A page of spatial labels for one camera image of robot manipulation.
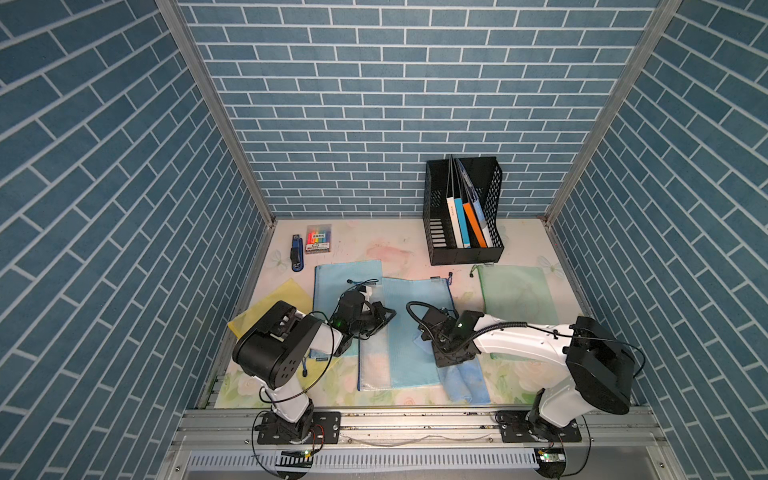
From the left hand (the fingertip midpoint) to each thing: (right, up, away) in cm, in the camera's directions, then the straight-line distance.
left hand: (403, 315), depth 90 cm
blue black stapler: (-38, +19, +16) cm, 45 cm away
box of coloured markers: (-32, +24, +22) cm, 46 cm away
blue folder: (+22, +38, +2) cm, 43 cm away
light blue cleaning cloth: (+16, -15, -12) cm, 25 cm away
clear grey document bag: (-9, -10, -3) cm, 14 cm away
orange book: (+25, +26, +6) cm, 36 cm away
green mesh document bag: (+38, +5, +10) cm, 40 cm away
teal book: (+21, +30, +2) cm, 36 cm away
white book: (+16, +29, +4) cm, 33 cm away
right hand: (+11, -11, -6) cm, 17 cm away
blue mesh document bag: (-25, +9, +13) cm, 30 cm away
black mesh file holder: (+18, +32, -1) cm, 37 cm away
